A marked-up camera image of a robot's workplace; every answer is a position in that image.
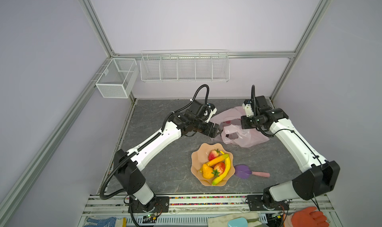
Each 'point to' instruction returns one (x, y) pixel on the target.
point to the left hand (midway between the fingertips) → (214, 130)
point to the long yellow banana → (226, 170)
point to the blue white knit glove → (107, 222)
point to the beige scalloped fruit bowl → (200, 158)
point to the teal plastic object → (238, 222)
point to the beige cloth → (222, 220)
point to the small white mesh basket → (116, 80)
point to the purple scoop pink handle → (243, 171)
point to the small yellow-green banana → (217, 160)
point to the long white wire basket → (185, 66)
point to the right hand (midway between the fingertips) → (243, 121)
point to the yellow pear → (207, 172)
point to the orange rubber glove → (306, 217)
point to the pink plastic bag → (230, 121)
